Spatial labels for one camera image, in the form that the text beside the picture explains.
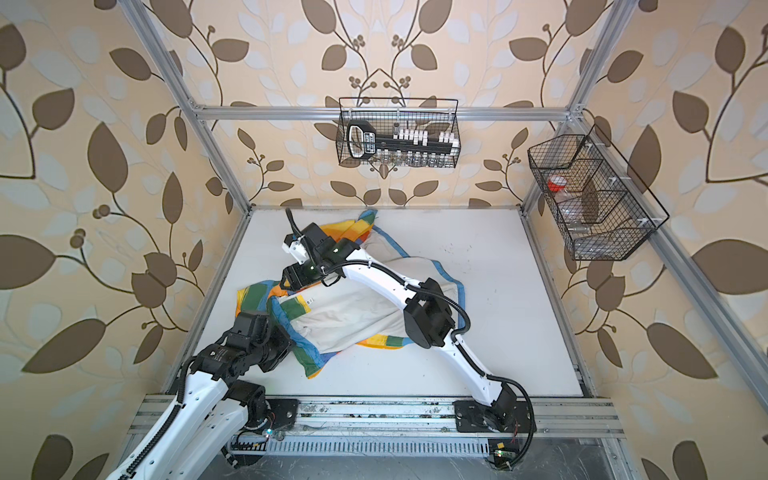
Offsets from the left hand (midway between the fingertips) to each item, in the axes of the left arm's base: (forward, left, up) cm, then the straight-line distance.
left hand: (300, 339), depth 81 cm
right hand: (+13, +4, +8) cm, 16 cm away
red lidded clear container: (+36, -69, +28) cm, 82 cm away
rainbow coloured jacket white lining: (+10, -10, -3) cm, 14 cm away
